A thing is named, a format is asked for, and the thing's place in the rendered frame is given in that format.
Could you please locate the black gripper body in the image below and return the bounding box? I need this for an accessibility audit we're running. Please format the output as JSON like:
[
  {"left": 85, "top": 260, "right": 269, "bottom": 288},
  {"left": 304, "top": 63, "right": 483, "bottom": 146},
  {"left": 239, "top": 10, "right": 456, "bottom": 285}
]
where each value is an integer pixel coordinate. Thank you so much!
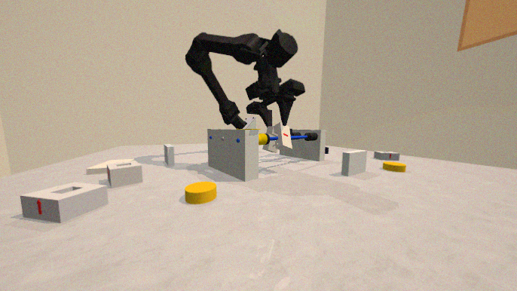
[{"left": 246, "top": 72, "right": 305, "bottom": 115}]

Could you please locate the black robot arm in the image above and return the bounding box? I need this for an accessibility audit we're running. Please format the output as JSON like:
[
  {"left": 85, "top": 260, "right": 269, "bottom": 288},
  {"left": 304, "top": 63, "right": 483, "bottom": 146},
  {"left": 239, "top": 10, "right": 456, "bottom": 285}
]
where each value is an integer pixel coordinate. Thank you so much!
[{"left": 185, "top": 29, "right": 298, "bottom": 129}]

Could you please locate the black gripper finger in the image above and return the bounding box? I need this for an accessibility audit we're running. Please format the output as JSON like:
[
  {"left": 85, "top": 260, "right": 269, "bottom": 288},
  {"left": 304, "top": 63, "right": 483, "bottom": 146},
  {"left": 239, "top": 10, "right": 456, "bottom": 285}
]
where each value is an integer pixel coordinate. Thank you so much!
[
  {"left": 275, "top": 95, "right": 296, "bottom": 126},
  {"left": 253, "top": 109, "right": 272, "bottom": 128}
]

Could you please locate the yellow short cylinder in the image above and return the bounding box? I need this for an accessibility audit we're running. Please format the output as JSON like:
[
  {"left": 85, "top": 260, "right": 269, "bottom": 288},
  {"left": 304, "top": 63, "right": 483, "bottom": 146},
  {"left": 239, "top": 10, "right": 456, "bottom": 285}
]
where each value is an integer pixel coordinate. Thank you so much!
[
  {"left": 185, "top": 182, "right": 216, "bottom": 204},
  {"left": 383, "top": 161, "right": 406, "bottom": 173}
]

